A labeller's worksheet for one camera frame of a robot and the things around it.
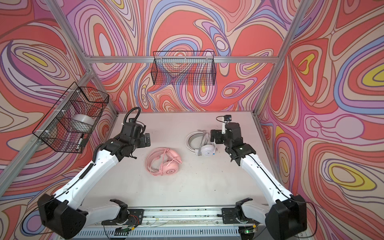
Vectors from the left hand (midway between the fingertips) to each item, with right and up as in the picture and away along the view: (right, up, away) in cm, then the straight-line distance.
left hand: (141, 137), depth 80 cm
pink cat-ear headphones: (+10, -16, +11) cm, 22 cm away
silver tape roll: (-26, +7, -9) cm, 28 cm away
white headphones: (+32, -5, +22) cm, 39 cm away
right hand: (+44, +2, +2) cm, 44 cm away
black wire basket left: (-32, +7, -8) cm, 34 cm away
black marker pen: (-28, -2, -8) cm, 29 cm away
